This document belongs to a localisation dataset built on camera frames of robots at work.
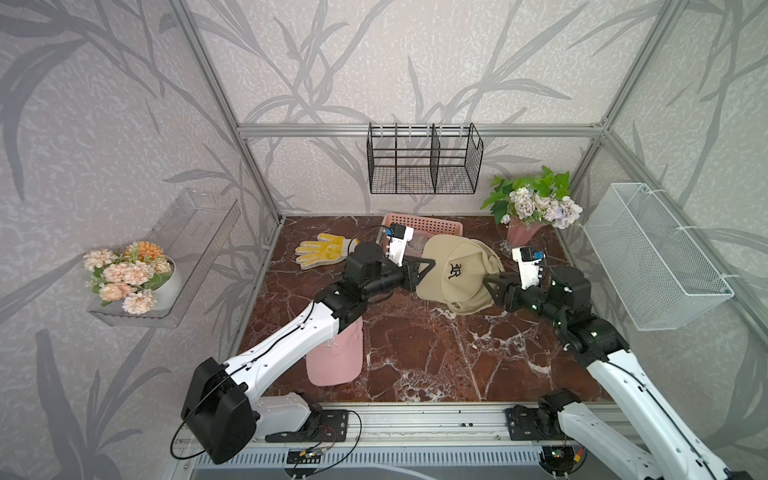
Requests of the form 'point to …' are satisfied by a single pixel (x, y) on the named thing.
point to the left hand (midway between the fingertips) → (434, 265)
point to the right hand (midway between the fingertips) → (492, 276)
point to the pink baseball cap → (340, 360)
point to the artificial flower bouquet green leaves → (539, 200)
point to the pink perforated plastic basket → (423, 228)
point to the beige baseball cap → (457, 280)
